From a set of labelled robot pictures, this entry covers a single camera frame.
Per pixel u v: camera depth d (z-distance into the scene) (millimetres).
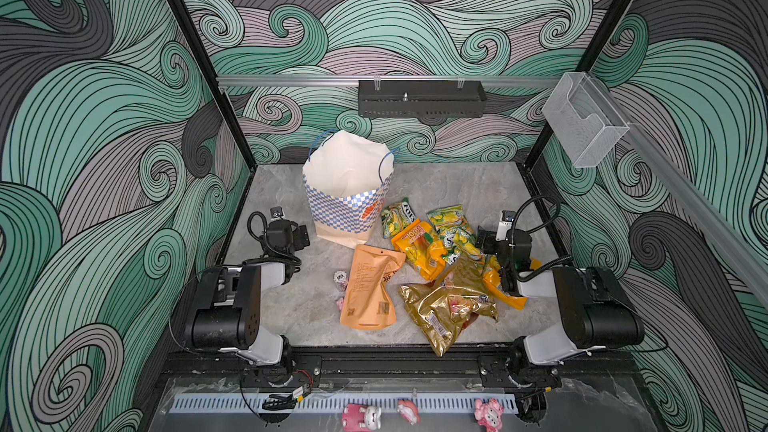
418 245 901
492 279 835
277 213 815
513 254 708
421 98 951
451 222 983
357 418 645
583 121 790
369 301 791
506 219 812
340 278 833
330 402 698
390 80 934
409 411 637
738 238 532
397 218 978
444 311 796
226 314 441
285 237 745
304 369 729
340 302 827
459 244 922
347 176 1078
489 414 646
